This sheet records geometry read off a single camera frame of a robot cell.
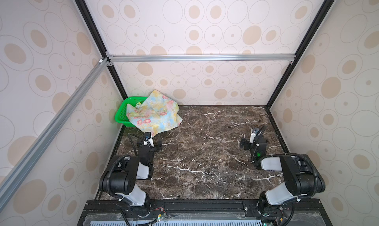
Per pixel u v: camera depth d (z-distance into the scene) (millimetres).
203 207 756
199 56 875
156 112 1029
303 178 449
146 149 715
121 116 1060
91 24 762
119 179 449
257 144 713
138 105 1129
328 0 687
